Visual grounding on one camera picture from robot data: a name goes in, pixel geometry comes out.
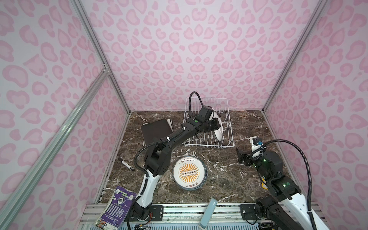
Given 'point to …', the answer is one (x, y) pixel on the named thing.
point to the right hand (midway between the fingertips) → (245, 146)
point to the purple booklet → (116, 210)
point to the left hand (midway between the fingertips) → (223, 123)
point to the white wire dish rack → (208, 138)
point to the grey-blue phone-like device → (208, 213)
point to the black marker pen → (127, 165)
